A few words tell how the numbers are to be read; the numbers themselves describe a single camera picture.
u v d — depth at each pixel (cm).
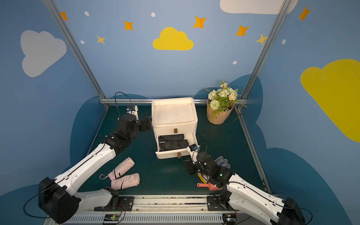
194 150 67
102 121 115
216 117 90
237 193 51
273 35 80
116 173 82
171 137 88
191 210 74
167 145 82
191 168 68
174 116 85
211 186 79
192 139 91
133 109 66
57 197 38
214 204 74
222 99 90
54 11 70
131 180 78
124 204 74
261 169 92
